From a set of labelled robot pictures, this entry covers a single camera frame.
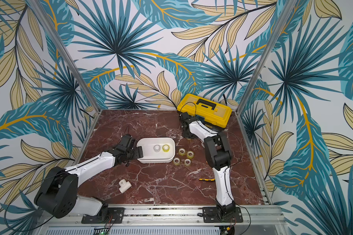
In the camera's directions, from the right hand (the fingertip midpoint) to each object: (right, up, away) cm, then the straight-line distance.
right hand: (190, 134), depth 102 cm
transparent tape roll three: (-17, -9, -4) cm, 20 cm away
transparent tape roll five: (-1, -12, -7) cm, 14 cm away
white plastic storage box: (-26, -14, -7) cm, 31 cm away
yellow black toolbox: (+14, +13, -7) cm, 21 cm away
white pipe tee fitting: (-38, -27, -22) cm, 51 cm away
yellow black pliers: (+8, -25, -18) cm, 32 cm away
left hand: (-35, -11, -12) cm, 38 cm away
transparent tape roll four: (-6, -11, -6) cm, 14 cm away
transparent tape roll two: (-23, -9, -4) cm, 25 cm away
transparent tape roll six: (-10, -16, -10) cm, 21 cm away
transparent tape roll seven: (-3, -17, -11) cm, 20 cm away
